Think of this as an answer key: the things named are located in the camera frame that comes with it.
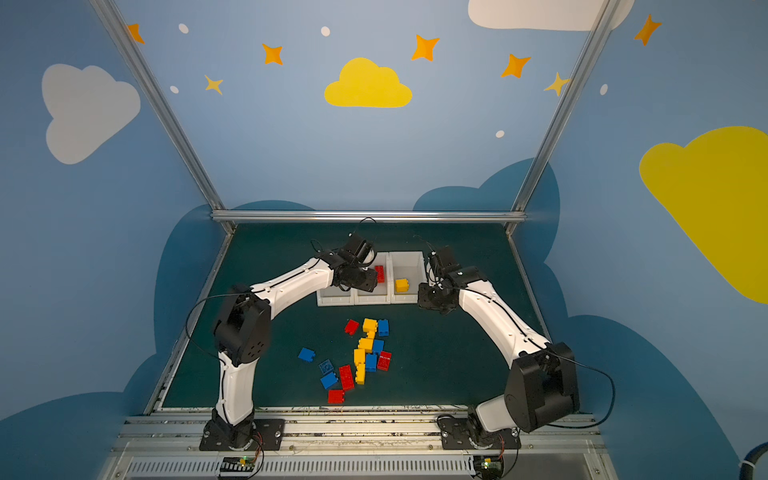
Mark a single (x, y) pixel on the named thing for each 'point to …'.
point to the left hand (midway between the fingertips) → (369, 278)
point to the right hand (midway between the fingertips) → (427, 298)
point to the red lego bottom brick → (335, 397)
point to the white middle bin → (383, 290)
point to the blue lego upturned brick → (326, 366)
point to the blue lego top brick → (383, 328)
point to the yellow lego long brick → (360, 363)
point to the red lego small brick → (351, 327)
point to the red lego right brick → (384, 360)
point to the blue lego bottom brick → (329, 380)
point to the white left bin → (336, 296)
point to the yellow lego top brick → (370, 327)
